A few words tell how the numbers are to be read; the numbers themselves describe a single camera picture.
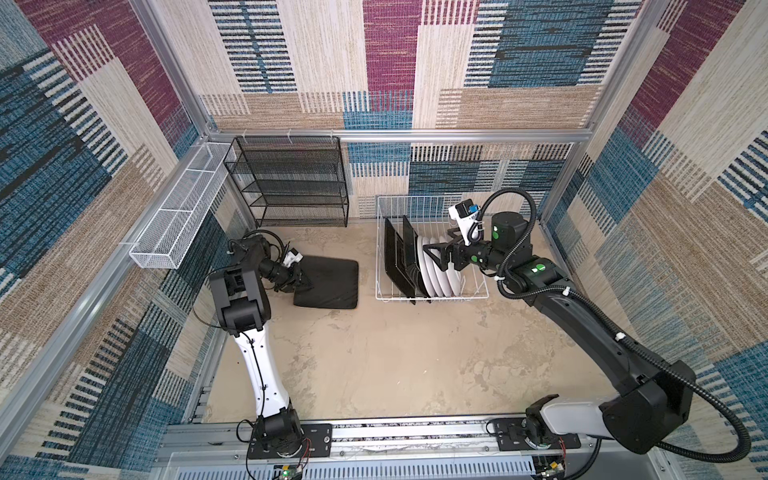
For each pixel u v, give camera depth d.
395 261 0.85
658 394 0.39
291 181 1.10
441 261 0.66
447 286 0.87
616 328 0.45
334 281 1.03
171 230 0.94
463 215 0.63
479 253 0.63
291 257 0.98
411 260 0.82
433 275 0.87
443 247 0.64
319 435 0.75
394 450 0.73
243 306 0.62
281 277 0.90
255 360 0.63
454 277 0.89
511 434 0.73
